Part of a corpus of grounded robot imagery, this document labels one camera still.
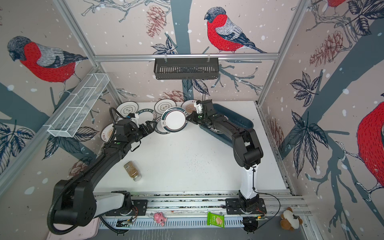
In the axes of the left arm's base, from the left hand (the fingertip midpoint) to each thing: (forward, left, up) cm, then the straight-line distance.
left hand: (152, 125), depth 83 cm
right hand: (+8, -19, -5) cm, 21 cm away
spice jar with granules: (-20, +11, -16) cm, 28 cm away
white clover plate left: (+33, +31, -20) cm, 49 cm away
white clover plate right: (+36, +3, -20) cm, 41 cm away
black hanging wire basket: (+45, -18, +8) cm, 50 cm away
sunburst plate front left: (+9, +39, -20) cm, 45 cm away
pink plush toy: (-42, -7, -17) cm, 46 cm away
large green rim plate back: (+1, -3, -6) cm, 7 cm away
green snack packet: (-43, -34, -19) cm, 58 cm away
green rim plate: (+9, -11, -7) cm, 16 cm away
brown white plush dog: (-44, -68, -16) cm, 83 cm away
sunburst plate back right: (+33, -20, -19) cm, 42 cm away
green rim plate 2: (+7, -39, -17) cm, 43 cm away
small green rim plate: (+25, +14, -20) cm, 35 cm away
